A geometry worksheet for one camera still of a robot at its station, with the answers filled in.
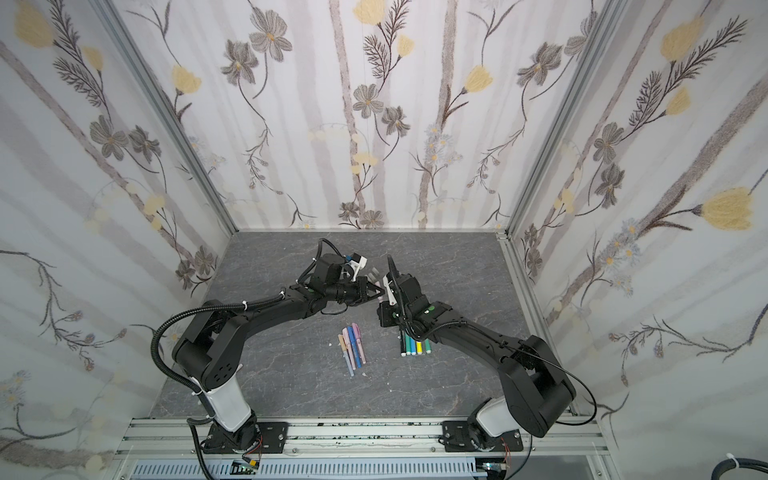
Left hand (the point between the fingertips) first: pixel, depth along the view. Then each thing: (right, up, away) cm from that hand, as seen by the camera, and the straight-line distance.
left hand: (380, 286), depth 85 cm
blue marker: (+10, -19, +4) cm, 21 cm away
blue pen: (-8, -19, +3) cm, 21 cm away
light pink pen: (-11, -18, +5) cm, 21 cm away
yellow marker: (+12, -19, +3) cm, 23 cm away
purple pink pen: (-8, -16, +7) cm, 19 cm away
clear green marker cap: (-3, +3, +22) cm, 23 cm away
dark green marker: (+8, -19, +5) cm, 21 cm away
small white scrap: (-16, -19, +5) cm, 25 cm away
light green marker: (+14, -19, +5) cm, 24 cm away
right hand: (-2, -5, -2) cm, 6 cm away
